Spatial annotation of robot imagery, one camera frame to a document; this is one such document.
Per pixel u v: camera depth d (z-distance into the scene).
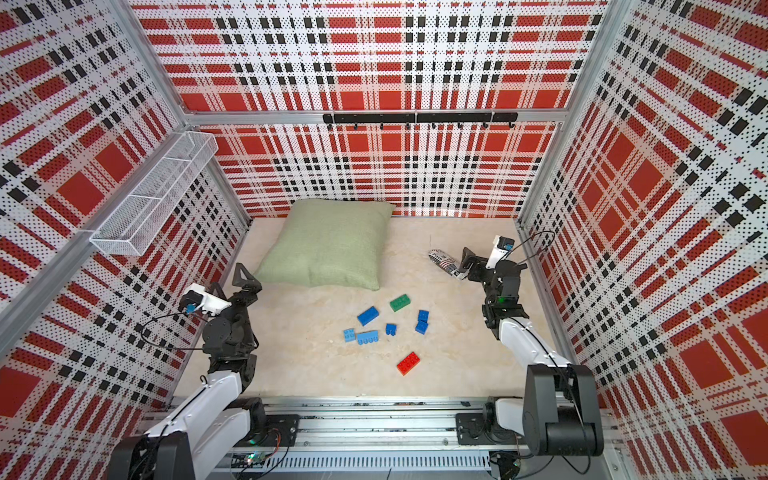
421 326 0.91
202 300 0.63
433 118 0.89
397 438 0.73
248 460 0.69
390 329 0.91
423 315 0.93
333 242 0.95
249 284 0.70
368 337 0.88
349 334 0.89
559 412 0.41
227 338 0.59
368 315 0.93
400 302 0.97
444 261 1.04
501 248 0.72
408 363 0.84
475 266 0.77
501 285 0.64
